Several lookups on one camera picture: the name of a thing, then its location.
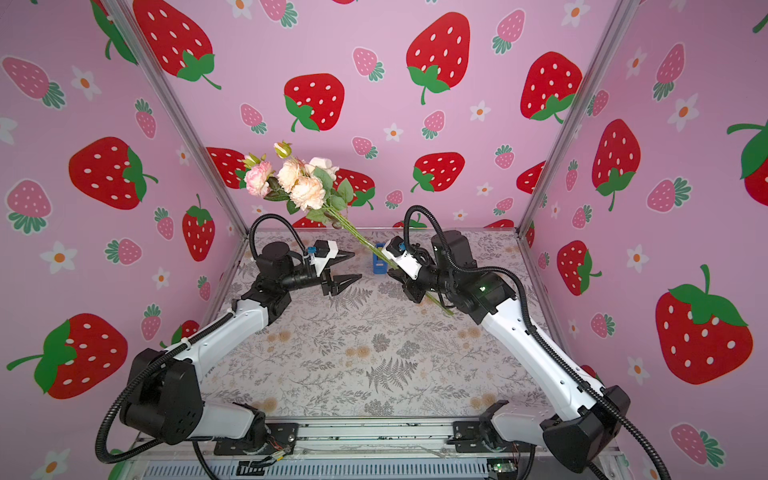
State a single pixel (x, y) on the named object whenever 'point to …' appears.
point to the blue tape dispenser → (379, 265)
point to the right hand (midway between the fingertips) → (388, 273)
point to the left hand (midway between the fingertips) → (357, 264)
